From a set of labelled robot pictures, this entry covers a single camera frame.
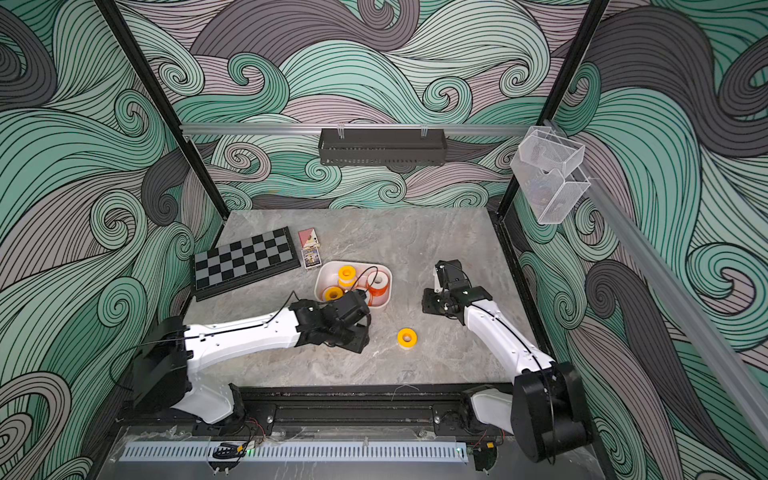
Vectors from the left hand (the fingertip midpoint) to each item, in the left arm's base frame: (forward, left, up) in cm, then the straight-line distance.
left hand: (366, 337), depth 78 cm
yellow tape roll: (+16, +12, -6) cm, 21 cm away
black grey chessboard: (+28, +44, -6) cm, 52 cm away
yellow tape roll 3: (+22, +7, -4) cm, 23 cm away
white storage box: (+20, -2, -3) cm, 20 cm away
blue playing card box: (+31, +21, -8) cm, 39 cm away
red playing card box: (+41, +23, -8) cm, 48 cm away
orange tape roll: (+19, -3, -6) cm, 20 cm away
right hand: (+11, -19, -2) cm, 22 cm away
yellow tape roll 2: (+3, -12, -8) cm, 15 cm away
